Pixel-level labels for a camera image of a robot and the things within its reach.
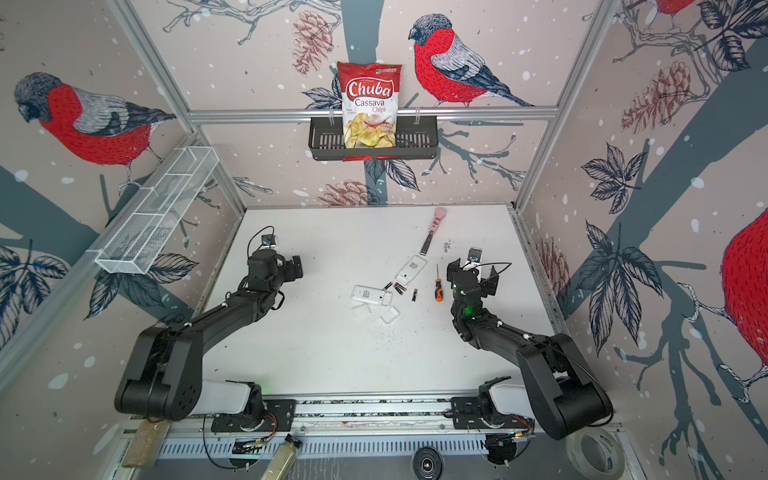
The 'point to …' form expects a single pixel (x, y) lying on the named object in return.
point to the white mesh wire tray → (150, 220)
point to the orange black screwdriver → (438, 291)
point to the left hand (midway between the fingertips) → (282, 257)
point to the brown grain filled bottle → (147, 444)
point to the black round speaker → (427, 463)
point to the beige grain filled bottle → (283, 458)
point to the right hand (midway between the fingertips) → (473, 267)
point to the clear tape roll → (596, 454)
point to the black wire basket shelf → (416, 138)
